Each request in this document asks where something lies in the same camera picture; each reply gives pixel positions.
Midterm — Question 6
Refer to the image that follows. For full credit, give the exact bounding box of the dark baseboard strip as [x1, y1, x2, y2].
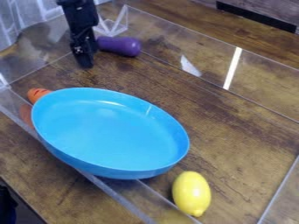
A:
[216, 1, 297, 33]

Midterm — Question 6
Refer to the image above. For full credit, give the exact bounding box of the white tiled cloth backdrop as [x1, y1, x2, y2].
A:
[0, 0, 109, 52]

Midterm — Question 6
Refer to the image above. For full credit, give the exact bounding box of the orange toy carrot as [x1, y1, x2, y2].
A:
[18, 88, 50, 128]

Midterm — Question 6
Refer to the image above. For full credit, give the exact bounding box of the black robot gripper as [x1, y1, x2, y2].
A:
[56, 0, 99, 68]

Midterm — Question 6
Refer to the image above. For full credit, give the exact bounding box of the yellow toy lemon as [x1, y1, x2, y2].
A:
[172, 171, 211, 217]

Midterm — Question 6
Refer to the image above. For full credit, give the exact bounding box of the blue round plastic tray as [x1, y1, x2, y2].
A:
[32, 87, 191, 179]

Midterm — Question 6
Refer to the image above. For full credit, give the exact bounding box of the clear acrylic enclosure wall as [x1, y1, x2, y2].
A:
[0, 1, 299, 224]

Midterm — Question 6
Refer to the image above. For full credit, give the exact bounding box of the purple toy eggplant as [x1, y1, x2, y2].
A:
[97, 36, 141, 57]

